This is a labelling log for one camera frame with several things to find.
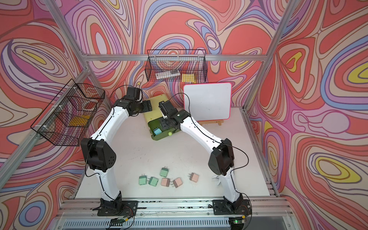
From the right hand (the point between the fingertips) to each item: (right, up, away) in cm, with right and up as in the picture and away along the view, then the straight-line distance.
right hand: (167, 124), depth 86 cm
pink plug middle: (+6, -33, -5) cm, 34 cm away
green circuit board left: (-23, -48, -15) cm, 56 cm away
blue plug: (-6, -4, 0) cm, 7 cm away
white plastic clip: (+29, -31, -3) cm, 42 cm away
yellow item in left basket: (-43, +2, -14) cm, 45 cm away
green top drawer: (-7, 0, +2) cm, 8 cm away
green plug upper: (-2, -29, 0) cm, 29 cm away
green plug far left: (-14, -33, -3) cm, 36 cm away
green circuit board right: (+37, -49, -14) cm, 63 cm away
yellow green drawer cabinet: (-8, +7, +3) cm, 11 cm away
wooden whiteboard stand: (+36, +1, +19) cm, 41 cm away
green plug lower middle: (-8, -32, -5) cm, 34 cm away
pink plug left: (0, -33, -5) cm, 33 cm away
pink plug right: (+16, -31, -3) cm, 35 cm away
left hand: (-13, +11, +5) cm, 18 cm away
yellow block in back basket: (+12, +30, +5) cm, 33 cm away
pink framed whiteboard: (+29, +17, +21) cm, 40 cm away
